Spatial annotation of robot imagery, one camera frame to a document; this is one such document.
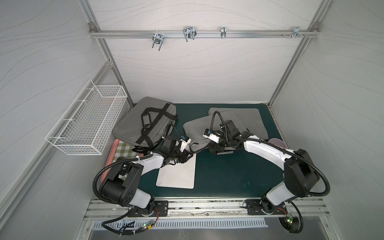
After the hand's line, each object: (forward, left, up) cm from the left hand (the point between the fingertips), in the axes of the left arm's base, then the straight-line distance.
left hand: (190, 154), depth 89 cm
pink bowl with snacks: (+10, -56, -1) cm, 57 cm away
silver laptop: (-12, +5, -4) cm, 13 cm away
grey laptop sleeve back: (+31, -42, -1) cm, 53 cm away
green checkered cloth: (+4, +42, -3) cm, 43 cm away
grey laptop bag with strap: (+17, +42, +2) cm, 45 cm away
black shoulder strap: (+27, +30, +2) cm, 40 cm away
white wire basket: (0, +48, +27) cm, 55 cm away
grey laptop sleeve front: (+20, -2, +1) cm, 20 cm away
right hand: (+6, -13, +7) cm, 16 cm away
